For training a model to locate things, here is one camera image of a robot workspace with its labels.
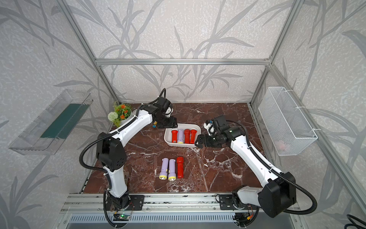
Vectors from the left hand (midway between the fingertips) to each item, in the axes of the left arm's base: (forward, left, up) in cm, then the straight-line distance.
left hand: (175, 125), depth 88 cm
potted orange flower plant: (+11, +37, -1) cm, 39 cm away
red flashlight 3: (+3, -12, -12) cm, 17 cm away
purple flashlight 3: (-1, -3, -11) cm, 12 cm away
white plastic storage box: (0, +6, -13) cm, 14 cm away
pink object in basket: (-17, -57, +7) cm, 59 cm away
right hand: (-13, -16, +2) cm, 21 cm away
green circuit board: (-45, +25, -16) cm, 54 cm away
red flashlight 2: (-21, -4, -13) cm, 25 cm away
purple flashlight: (-26, +6, -12) cm, 29 cm away
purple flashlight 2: (-27, 0, -12) cm, 29 cm away
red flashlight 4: (+3, -7, -12) cm, 14 cm away
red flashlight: (+1, +1, -13) cm, 14 cm away
